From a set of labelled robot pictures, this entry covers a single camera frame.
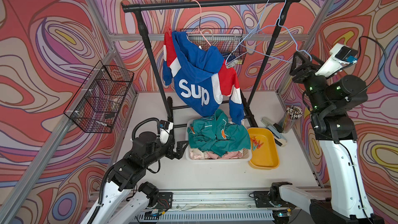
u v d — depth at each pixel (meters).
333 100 0.38
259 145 0.91
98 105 0.80
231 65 0.59
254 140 0.92
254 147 0.90
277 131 0.93
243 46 1.00
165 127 0.56
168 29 0.69
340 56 0.39
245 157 0.80
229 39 0.88
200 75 0.64
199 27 0.88
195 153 0.79
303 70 0.45
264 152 0.91
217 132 0.80
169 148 0.57
